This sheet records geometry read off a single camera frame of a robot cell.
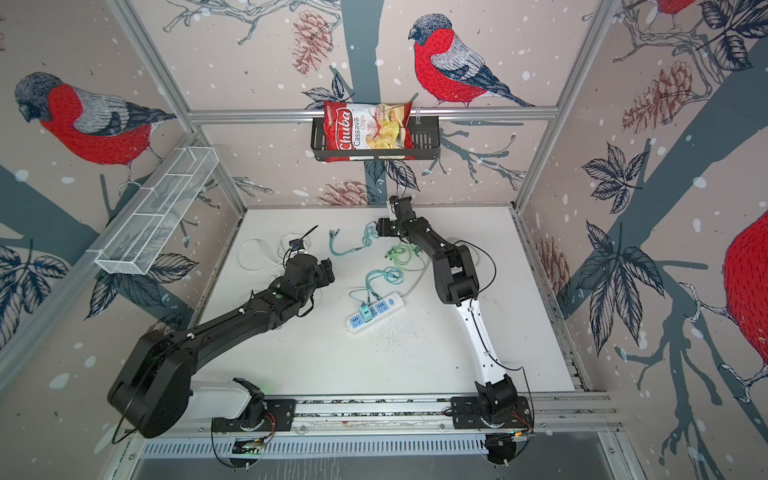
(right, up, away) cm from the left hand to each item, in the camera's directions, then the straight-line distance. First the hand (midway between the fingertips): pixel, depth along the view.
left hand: (321, 264), depth 87 cm
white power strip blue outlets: (+18, -15, +3) cm, 23 cm away
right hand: (+16, +10, +26) cm, 32 cm away
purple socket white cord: (-21, +4, +21) cm, 30 cm away
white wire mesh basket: (-42, +15, -9) cm, 45 cm away
